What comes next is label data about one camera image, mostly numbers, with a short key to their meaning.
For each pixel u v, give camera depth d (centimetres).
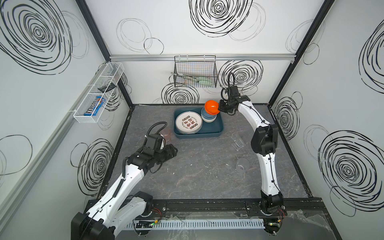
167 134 97
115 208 43
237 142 91
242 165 87
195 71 89
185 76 85
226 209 75
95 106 72
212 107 99
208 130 103
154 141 59
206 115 102
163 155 67
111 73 93
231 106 77
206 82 87
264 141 61
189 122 105
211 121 105
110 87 80
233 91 80
